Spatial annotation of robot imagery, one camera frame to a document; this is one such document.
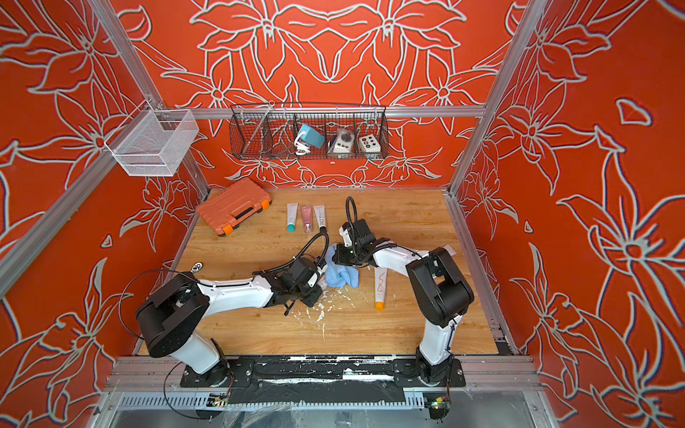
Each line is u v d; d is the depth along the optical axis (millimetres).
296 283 687
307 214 1111
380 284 885
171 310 488
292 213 1098
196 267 938
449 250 1005
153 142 920
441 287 479
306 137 835
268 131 987
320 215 1091
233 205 1070
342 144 914
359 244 744
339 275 876
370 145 944
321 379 728
